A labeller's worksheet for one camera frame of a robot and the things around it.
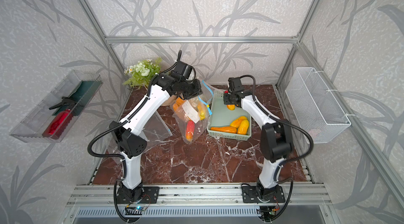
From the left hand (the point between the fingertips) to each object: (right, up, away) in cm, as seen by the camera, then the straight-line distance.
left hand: (205, 91), depth 79 cm
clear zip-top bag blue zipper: (-7, -12, +4) cm, 15 cm away
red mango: (-9, -20, +10) cm, 24 cm away
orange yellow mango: (-2, -10, 0) cm, 10 cm away
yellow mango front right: (+22, -21, +12) cm, 32 cm away
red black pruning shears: (-55, -12, -19) cm, 59 cm away
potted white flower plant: (-36, +11, +8) cm, 38 cm away
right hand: (+13, -3, +15) cm, 20 cm away
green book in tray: (-57, -2, -7) cm, 57 cm away
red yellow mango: (+14, -9, +11) cm, 20 cm away
